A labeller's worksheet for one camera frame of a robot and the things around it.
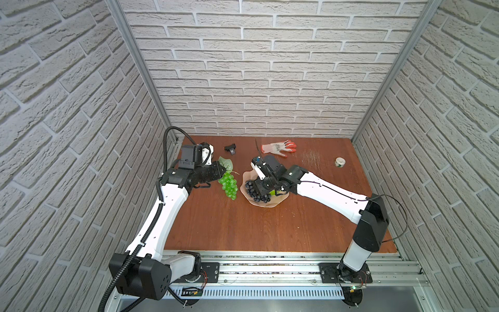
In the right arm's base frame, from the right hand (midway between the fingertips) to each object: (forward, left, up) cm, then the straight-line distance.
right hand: (262, 183), depth 82 cm
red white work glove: (+33, -13, -14) cm, 38 cm away
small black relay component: (+34, +16, -14) cm, 40 cm away
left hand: (+3, +13, +9) cm, 17 cm away
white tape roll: (+20, -46, -14) cm, 52 cm away
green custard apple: (+2, -6, -12) cm, 13 cm away
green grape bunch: (-2, +14, +4) cm, 15 cm away
